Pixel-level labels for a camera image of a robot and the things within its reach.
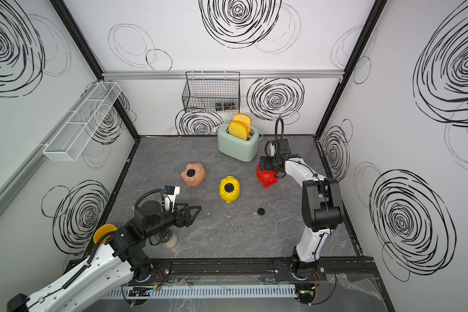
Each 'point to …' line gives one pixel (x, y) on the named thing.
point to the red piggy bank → (267, 177)
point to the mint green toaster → (246, 150)
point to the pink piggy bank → (197, 179)
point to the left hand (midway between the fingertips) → (194, 207)
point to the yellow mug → (103, 229)
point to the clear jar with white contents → (172, 243)
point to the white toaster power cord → (223, 125)
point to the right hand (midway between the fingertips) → (270, 164)
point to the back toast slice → (244, 119)
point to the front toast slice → (238, 129)
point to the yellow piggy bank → (233, 195)
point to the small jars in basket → (224, 106)
